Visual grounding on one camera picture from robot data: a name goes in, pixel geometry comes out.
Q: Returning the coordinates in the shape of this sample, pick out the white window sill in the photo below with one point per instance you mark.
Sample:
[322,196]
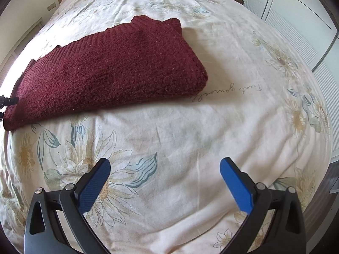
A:
[18,45]

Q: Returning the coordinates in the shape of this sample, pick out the beige wall socket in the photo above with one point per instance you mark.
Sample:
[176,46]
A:
[52,6]

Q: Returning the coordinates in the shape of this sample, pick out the floral cream duvet cover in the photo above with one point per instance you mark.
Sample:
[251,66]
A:
[185,137]

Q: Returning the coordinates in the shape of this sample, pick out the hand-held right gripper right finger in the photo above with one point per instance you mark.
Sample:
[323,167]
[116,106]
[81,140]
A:
[235,187]

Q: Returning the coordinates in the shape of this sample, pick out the dark red knitted sweater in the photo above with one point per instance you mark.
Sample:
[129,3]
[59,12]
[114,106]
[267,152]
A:
[106,74]

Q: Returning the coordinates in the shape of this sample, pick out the white sliding-door wardrobe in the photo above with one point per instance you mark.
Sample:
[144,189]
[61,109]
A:
[299,13]

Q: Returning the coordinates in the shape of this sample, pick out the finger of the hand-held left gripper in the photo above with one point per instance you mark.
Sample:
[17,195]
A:
[9,101]

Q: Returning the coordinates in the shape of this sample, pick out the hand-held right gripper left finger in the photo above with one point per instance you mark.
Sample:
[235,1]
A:
[92,187]

